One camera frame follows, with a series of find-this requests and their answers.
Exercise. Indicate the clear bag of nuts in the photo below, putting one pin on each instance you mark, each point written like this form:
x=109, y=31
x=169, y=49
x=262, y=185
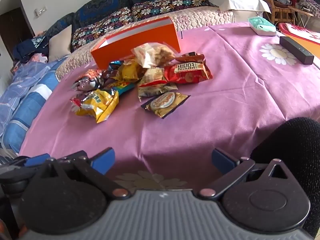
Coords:
x=155, y=53

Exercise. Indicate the blue patterned sofa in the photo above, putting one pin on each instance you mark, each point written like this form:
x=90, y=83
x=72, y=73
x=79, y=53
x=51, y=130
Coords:
x=100, y=10

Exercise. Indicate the white cloth covered box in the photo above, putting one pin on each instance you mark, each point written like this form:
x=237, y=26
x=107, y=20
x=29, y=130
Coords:
x=240, y=5

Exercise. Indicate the person's black clothing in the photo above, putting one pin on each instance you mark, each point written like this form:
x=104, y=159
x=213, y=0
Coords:
x=295, y=140

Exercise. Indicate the blue white striped quilt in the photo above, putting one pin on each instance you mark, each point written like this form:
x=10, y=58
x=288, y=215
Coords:
x=25, y=110

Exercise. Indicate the silver brown foil packet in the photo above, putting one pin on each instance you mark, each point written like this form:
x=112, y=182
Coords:
x=87, y=81

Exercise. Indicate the floral sofa cushion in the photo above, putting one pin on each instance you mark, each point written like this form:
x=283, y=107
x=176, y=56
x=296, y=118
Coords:
x=100, y=30
x=170, y=5

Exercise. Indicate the red snack packet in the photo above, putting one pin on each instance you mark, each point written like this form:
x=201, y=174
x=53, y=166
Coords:
x=187, y=73

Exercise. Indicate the navy clothing pile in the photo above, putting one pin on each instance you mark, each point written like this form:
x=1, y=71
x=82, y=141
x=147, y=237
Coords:
x=25, y=50

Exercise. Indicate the orange cardboard box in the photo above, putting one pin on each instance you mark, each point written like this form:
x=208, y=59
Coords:
x=107, y=57

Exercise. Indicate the beige snack packet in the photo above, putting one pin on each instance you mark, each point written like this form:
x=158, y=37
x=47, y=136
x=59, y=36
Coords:
x=152, y=80

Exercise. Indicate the brown orange snack packet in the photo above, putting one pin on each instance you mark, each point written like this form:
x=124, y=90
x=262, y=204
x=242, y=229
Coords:
x=192, y=57

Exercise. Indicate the wicker chair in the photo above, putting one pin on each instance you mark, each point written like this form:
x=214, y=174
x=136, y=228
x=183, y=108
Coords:
x=282, y=11

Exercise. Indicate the yellow snack packet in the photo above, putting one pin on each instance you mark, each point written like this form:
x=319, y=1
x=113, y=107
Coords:
x=131, y=71

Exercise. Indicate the red and orange board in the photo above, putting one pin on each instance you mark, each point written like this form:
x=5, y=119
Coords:
x=307, y=33

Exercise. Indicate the yellow chip packet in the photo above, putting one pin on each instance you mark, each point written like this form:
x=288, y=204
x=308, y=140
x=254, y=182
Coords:
x=100, y=105

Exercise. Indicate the beige pillow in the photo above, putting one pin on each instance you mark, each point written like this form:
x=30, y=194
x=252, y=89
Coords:
x=60, y=42

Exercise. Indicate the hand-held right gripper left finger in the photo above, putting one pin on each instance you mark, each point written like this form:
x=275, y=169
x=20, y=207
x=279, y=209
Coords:
x=103, y=160

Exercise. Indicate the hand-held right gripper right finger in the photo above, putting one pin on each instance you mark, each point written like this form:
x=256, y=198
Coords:
x=222, y=160

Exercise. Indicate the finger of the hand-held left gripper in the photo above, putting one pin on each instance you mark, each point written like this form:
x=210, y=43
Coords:
x=37, y=160

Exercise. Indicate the purple floral tablecloth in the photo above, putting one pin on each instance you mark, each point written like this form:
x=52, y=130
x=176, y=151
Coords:
x=212, y=105

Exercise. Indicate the dark brown snack packet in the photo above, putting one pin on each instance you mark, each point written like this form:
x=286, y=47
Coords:
x=110, y=76

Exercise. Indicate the beige quilted sofa cover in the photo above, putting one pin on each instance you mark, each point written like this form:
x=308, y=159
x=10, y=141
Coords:
x=200, y=17

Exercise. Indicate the wall light switch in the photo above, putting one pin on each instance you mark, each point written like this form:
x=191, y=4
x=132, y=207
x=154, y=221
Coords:
x=40, y=11

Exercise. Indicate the black speaker bar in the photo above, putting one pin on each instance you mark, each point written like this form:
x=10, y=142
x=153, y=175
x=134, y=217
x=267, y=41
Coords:
x=296, y=50

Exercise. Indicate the dark wooden door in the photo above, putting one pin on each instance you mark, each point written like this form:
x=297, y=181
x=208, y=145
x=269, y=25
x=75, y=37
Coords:
x=15, y=30

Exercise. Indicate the teal tissue pack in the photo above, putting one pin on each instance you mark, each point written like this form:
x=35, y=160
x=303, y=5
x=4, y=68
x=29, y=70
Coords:
x=261, y=26

